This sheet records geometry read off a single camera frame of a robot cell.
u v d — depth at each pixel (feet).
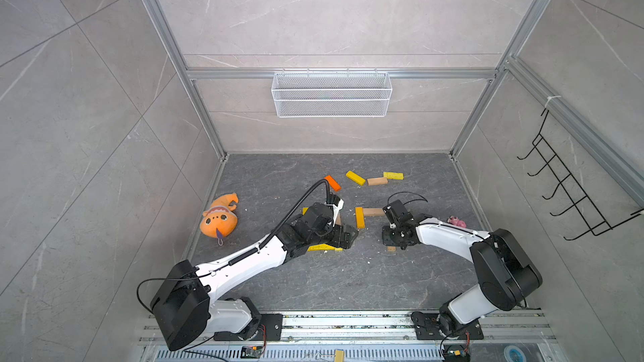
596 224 1.90
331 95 3.31
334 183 3.53
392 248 2.89
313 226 1.96
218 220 2.86
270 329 2.40
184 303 1.31
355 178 3.62
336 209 2.34
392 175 3.64
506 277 1.44
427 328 2.40
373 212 3.23
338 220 3.13
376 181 3.55
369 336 2.39
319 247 2.29
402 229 2.21
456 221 3.12
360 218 3.14
